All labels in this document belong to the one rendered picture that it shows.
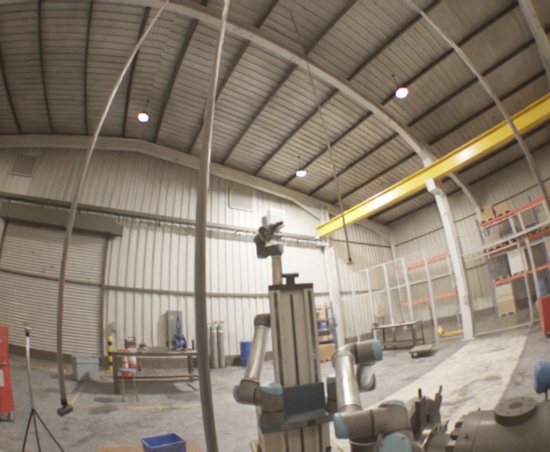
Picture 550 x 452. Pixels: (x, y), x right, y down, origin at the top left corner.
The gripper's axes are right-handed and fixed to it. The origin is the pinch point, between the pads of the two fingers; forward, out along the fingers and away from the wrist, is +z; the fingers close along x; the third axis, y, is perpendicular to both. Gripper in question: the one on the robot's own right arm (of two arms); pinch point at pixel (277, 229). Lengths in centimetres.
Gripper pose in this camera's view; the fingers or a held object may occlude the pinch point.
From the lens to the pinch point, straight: 200.8
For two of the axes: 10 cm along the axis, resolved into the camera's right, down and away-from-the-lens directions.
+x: -4.2, 7.3, -5.4
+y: 7.5, 6.1, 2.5
